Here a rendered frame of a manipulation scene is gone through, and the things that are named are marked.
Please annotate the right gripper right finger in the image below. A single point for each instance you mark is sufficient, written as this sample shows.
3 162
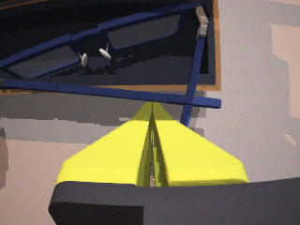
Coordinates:
186 158

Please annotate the dark blue glasses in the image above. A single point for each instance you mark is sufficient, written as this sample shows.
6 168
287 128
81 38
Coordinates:
119 35

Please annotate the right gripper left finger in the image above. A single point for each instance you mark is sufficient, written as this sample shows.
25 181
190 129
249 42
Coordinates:
118 157

